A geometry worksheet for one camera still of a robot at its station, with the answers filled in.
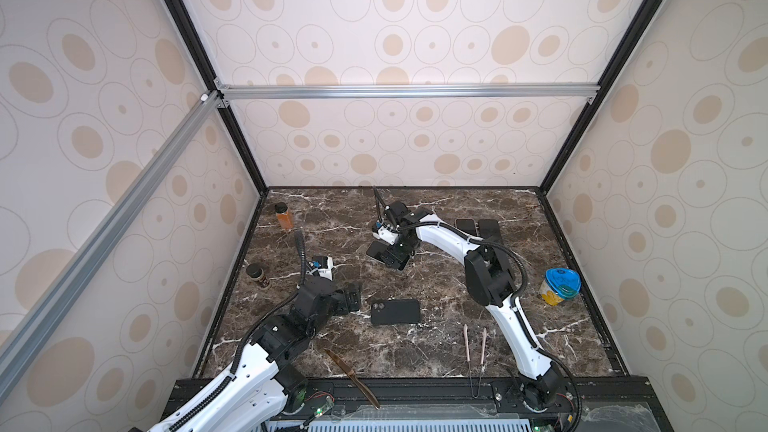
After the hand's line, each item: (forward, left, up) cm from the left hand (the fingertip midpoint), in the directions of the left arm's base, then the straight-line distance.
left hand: (355, 283), depth 77 cm
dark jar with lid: (+7, +30, -6) cm, 31 cm away
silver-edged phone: (+19, -4, -13) cm, 23 cm away
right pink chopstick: (-11, -35, -15) cm, 39 cm away
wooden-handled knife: (-19, 0, -15) cm, 24 cm away
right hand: (+19, -11, -17) cm, 27 cm away
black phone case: (-2, -11, -16) cm, 20 cm away
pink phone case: (+32, -37, -18) cm, 52 cm away
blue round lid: (+4, -59, -7) cm, 59 cm away
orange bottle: (+29, +28, -10) cm, 41 cm away
